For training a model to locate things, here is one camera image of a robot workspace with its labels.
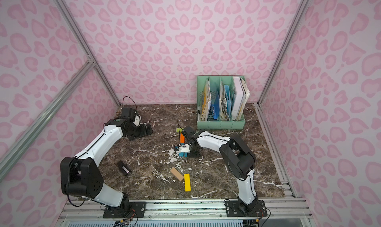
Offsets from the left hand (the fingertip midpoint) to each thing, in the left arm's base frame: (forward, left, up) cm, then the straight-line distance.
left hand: (146, 130), depth 88 cm
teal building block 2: (-12, -24, -6) cm, 27 cm away
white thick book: (+21, -56, +12) cm, 61 cm away
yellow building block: (-26, -24, -12) cm, 37 cm away
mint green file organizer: (+35, -43, +7) cm, 56 cm away
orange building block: (+3, -20, -14) cm, 24 cm away
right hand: (-7, -27, -13) cm, 31 cm away
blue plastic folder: (+17, -42, +3) cm, 46 cm away
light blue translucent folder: (+16, -49, +10) cm, 53 cm away
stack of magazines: (+14, -48, +2) cm, 50 cm away
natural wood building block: (-21, -18, -12) cm, 31 cm away
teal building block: (-10, -21, -11) cm, 25 cm away
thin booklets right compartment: (+17, -60, +8) cm, 63 cm away
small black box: (-18, +12, -12) cm, 25 cm away
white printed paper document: (+16, -36, +7) cm, 40 cm away
